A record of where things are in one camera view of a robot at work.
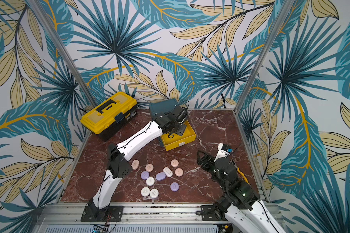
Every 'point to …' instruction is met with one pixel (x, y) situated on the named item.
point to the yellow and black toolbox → (112, 115)
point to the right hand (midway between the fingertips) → (201, 154)
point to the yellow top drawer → (171, 141)
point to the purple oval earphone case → (160, 176)
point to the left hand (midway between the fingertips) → (180, 129)
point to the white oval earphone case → (167, 172)
